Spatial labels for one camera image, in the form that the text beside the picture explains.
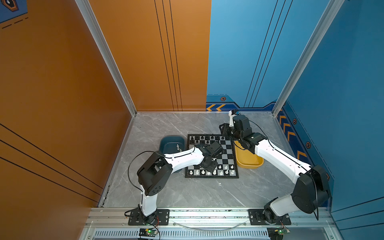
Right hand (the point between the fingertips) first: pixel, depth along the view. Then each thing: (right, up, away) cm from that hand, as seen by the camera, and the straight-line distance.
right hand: (219, 126), depth 84 cm
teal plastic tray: (-31, -12, +17) cm, 37 cm away
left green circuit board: (-36, -51, -13) cm, 63 cm away
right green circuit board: (+27, -50, -14) cm, 58 cm away
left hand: (-4, -23, +4) cm, 24 cm away
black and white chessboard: (+5, -24, +4) cm, 25 cm away
